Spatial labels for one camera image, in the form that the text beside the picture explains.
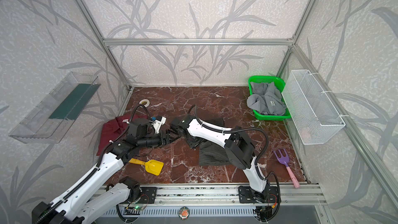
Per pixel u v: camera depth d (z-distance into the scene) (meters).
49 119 0.64
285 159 0.85
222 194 0.75
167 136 0.66
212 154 0.76
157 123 0.71
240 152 0.49
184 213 0.69
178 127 0.66
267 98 1.02
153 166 0.81
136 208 0.71
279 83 1.12
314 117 0.62
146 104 1.10
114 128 0.96
